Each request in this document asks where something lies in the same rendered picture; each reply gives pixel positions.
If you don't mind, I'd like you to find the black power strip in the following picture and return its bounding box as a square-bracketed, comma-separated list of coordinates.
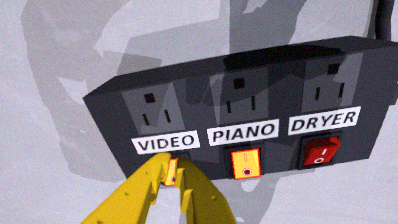
[82, 0, 398, 186]

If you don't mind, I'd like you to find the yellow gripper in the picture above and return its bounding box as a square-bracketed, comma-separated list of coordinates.
[80, 152, 237, 224]

